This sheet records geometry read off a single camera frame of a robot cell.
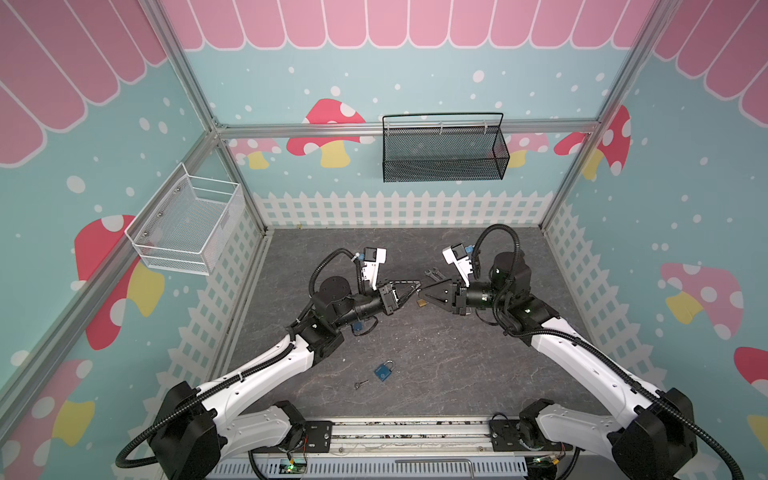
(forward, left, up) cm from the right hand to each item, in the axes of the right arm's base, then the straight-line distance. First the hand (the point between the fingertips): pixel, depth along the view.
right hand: (421, 295), depth 66 cm
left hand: (0, 0, +1) cm, 1 cm away
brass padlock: (-3, 0, +2) cm, 4 cm away
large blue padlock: (-7, +9, -29) cm, 31 cm away
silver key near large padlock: (-11, +17, -30) cm, 36 cm away
